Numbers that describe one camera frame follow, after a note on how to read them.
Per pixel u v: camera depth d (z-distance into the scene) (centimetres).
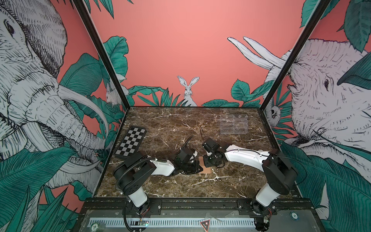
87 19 73
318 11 71
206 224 69
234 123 105
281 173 46
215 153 66
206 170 85
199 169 86
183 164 70
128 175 44
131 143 95
